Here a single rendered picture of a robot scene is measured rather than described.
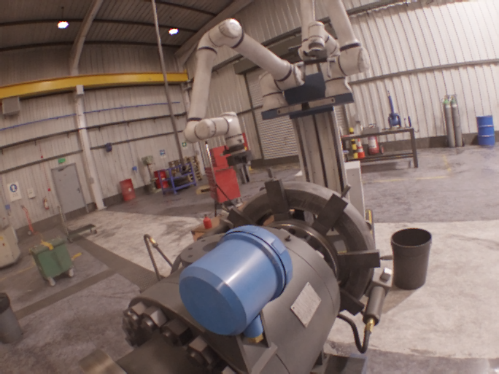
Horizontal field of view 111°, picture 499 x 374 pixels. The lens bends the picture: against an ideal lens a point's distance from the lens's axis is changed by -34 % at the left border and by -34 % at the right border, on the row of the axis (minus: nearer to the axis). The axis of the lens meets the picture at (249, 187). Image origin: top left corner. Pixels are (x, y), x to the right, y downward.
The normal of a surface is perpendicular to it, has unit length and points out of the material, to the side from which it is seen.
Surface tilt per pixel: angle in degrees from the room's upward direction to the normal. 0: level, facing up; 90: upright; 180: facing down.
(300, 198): 90
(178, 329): 33
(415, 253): 93
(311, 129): 90
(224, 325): 90
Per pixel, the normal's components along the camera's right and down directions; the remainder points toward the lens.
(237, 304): 0.17, 0.00
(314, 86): -0.40, 0.25
